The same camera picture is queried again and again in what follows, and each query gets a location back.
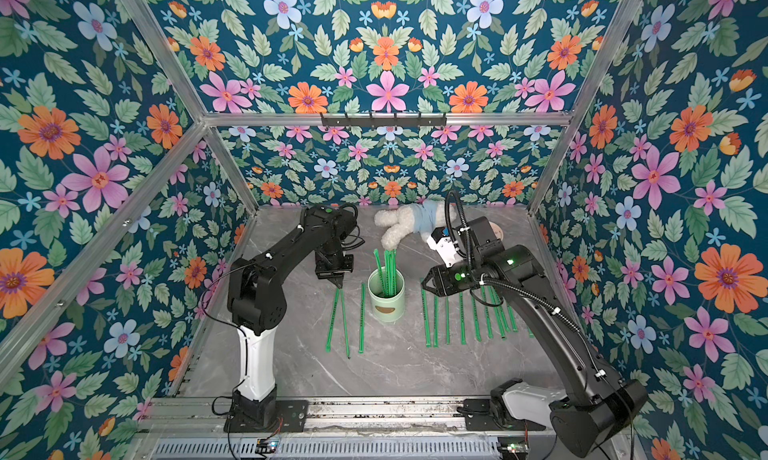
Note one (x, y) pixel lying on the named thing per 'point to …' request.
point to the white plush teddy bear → (405, 220)
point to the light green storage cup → (386, 309)
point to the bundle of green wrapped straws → (387, 274)
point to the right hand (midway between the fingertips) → (435, 276)
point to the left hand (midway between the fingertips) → (349, 283)
